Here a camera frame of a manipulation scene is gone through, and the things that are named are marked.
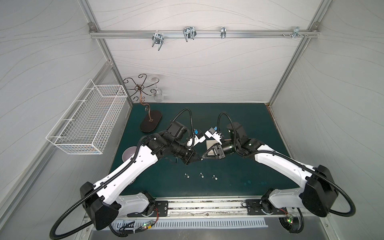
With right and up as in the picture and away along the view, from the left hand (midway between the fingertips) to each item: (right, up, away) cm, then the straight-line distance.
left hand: (200, 159), depth 66 cm
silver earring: (-7, -14, +18) cm, 24 cm away
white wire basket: (-53, +16, +2) cm, 55 cm away
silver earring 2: (+2, -15, +18) cm, 23 cm away
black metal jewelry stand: (-37, +14, +41) cm, 57 cm away
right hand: (+1, +1, +2) cm, 2 cm away
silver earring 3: (+9, -15, +17) cm, 25 cm away
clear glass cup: (-27, +33, +32) cm, 53 cm away
